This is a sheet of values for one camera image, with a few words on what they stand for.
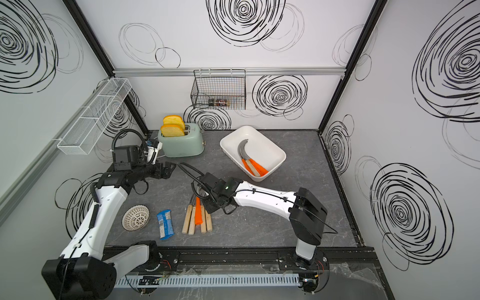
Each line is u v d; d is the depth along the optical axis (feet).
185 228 2.64
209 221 2.71
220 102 2.92
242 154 3.54
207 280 3.16
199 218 2.71
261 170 3.26
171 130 3.06
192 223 2.69
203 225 2.65
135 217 2.76
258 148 3.65
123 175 1.72
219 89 3.25
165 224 2.70
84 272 1.21
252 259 2.47
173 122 3.17
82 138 2.33
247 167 3.26
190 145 3.33
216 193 1.95
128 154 1.88
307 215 1.42
